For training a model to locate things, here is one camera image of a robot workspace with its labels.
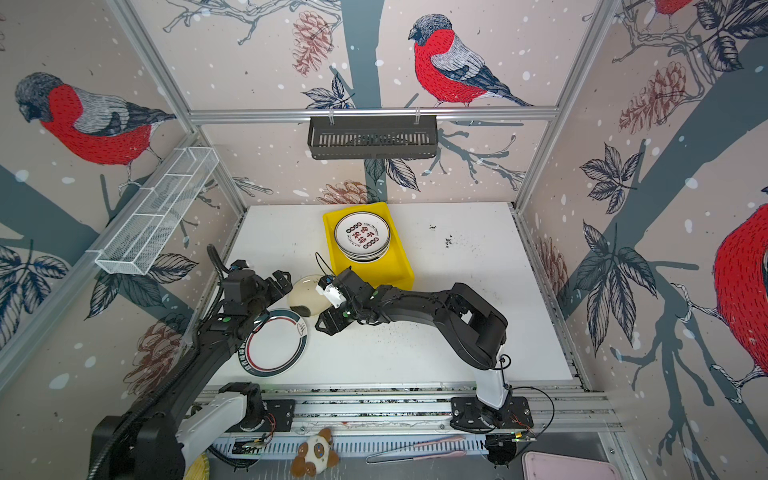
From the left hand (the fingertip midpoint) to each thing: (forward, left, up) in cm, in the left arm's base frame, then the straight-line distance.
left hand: (277, 279), depth 84 cm
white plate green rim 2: (-15, 0, -12) cm, 19 cm away
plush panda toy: (-40, -15, -10) cm, 44 cm away
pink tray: (-42, -67, -11) cm, 80 cm away
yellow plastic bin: (+10, -33, -11) cm, 36 cm away
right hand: (-10, -13, -8) cm, 19 cm away
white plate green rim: (+14, -25, -10) cm, 30 cm away
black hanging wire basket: (+49, -29, +16) cm, 59 cm away
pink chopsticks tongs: (-40, -44, -11) cm, 61 cm away
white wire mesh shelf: (+9, +30, +17) cm, 35 cm away
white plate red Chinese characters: (+23, -23, -7) cm, 33 cm away
